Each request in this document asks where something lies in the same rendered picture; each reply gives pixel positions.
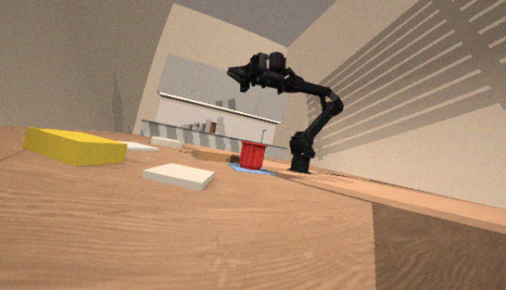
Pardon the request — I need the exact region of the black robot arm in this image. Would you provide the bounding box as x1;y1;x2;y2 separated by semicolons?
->
261;52;344;174

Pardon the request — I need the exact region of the yellow rectangular block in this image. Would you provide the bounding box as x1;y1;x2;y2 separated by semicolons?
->
22;127;127;167

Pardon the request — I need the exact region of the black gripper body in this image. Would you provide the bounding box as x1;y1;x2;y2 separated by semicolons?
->
240;53;273;92

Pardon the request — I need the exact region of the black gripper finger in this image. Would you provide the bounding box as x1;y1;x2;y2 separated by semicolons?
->
229;60;252;81
227;71;246;87

